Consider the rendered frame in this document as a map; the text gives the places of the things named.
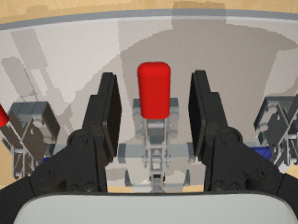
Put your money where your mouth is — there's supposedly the toggle clamp with red handle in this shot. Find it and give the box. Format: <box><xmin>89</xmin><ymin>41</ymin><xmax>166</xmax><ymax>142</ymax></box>
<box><xmin>253</xmin><ymin>93</ymin><xmax>298</xmax><ymax>169</ymax></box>
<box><xmin>132</xmin><ymin>62</ymin><xmax>179</xmax><ymax>193</ymax></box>
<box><xmin>0</xmin><ymin>101</ymin><xmax>60</xmax><ymax>180</ymax></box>

